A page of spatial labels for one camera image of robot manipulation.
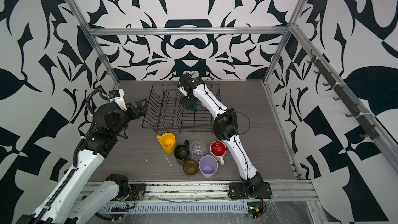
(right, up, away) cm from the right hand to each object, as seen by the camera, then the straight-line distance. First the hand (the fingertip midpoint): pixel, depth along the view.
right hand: (191, 99), depth 97 cm
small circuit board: (+30, -49, -26) cm, 63 cm away
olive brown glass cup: (+1, -35, -16) cm, 38 cm away
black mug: (-4, -29, -12) cm, 32 cm away
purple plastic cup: (+10, -34, -16) cm, 39 cm away
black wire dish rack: (-16, -9, 0) cm, 18 cm away
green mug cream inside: (+2, -5, +2) cm, 6 cm away
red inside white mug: (+15, -27, -12) cm, 33 cm away
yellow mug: (-12, -24, -9) cm, 28 cm away
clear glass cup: (+4, -28, -10) cm, 30 cm away
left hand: (-23, +1, -25) cm, 34 cm away
